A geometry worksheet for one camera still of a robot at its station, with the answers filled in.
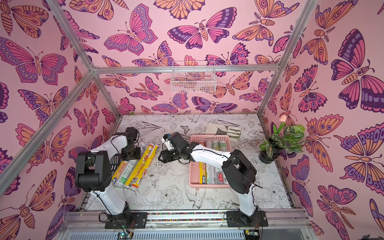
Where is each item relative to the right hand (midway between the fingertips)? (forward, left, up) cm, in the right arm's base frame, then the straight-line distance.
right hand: (158, 160), depth 82 cm
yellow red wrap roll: (-1, +12, -8) cm, 15 cm away
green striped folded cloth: (+30, -47, -12) cm, 57 cm away
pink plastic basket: (+3, -19, -11) cm, 23 cm away
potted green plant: (+7, -66, +13) cm, 68 cm away
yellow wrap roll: (-3, -24, -8) cm, 26 cm away
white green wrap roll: (+14, -38, -8) cm, 41 cm away
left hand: (+7, +18, -9) cm, 21 cm away
